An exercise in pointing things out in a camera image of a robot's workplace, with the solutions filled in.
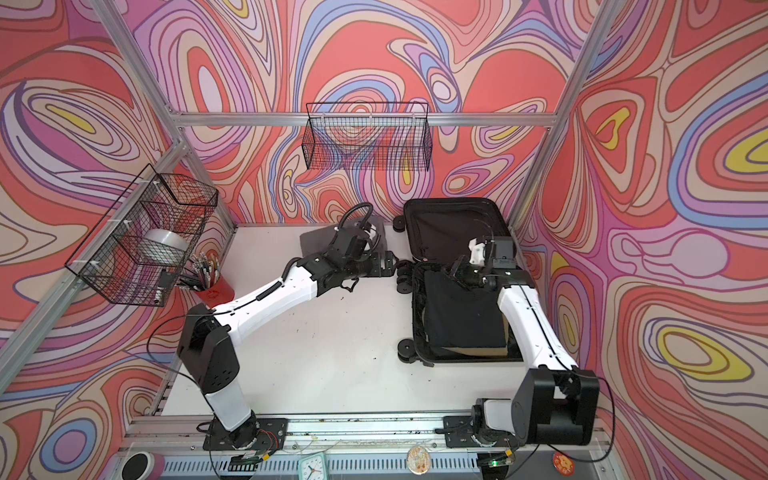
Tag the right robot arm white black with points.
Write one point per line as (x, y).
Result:
(556, 401)

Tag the small white clock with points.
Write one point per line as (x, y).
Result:
(313, 467)

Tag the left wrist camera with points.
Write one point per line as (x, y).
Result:
(350, 244)

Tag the red round sticker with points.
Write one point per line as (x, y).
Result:
(563, 464)

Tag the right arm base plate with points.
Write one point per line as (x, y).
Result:
(464, 431)

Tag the black wire basket on back wall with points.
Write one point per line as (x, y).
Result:
(367, 136)

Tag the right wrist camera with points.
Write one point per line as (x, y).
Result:
(494, 253)

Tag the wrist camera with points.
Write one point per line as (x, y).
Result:
(494, 253)
(350, 244)

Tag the khaki shorts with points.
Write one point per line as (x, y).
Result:
(481, 333)

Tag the black wire basket on left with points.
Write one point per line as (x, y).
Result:
(109, 262)

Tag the pink cylinder black top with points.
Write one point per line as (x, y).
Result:
(142, 465)

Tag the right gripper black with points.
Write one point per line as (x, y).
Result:
(459, 272)

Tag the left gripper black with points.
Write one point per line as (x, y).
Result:
(387, 263)

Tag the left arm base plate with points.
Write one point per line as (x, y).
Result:
(258, 434)

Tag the black t-shirt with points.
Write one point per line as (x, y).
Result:
(443, 295)

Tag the red pen cup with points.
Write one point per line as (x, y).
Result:
(202, 275)

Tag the grey towel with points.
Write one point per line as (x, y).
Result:
(317, 240)

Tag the round food badge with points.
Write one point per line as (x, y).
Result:
(418, 460)

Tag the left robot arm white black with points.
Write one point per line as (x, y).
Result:
(207, 348)

